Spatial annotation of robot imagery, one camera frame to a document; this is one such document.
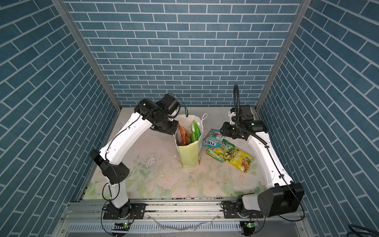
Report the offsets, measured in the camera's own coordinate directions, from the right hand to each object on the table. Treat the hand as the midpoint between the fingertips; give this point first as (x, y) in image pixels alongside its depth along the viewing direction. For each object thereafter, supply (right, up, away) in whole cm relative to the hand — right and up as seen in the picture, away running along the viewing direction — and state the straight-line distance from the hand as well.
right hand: (224, 130), depth 78 cm
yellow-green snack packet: (+11, -18, +11) cm, 24 cm away
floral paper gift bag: (-18, -12, -3) cm, 22 cm away
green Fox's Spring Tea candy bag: (0, -15, +15) cm, 21 cm away
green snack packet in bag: (-16, -2, +5) cm, 17 cm away
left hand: (-25, 0, -4) cm, 25 cm away
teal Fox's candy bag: (-4, -7, +20) cm, 22 cm away
